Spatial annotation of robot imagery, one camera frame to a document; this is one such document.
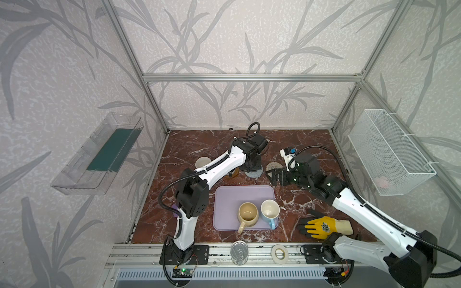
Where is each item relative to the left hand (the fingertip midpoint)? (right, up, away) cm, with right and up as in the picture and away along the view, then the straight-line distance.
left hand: (257, 163), depth 87 cm
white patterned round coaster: (+10, -2, +14) cm, 18 cm away
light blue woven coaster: (-1, -7, +12) cm, 14 cm away
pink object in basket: (+50, -6, -14) cm, 52 cm away
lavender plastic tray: (-15, -19, +3) cm, 24 cm away
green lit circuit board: (-30, -42, -16) cm, 54 cm away
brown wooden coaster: (-11, -7, +12) cm, 18 cm away
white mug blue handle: (+6, -22, -3) cm, 23 cm away
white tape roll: (+8, -39, -15) cm, 42 cm away
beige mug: (-5, -24, -2) cm, 24 cm away
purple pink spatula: (-28, -10, -33) cm, 44 cm away
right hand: (+6, 0, -10) cm, 12 cm away
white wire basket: (+46, +2, -25) cm, 52 cm away
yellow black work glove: (+25, -27, -8) cm, 38 cm away
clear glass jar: (-9, -33, -17) cm, 38 cm away
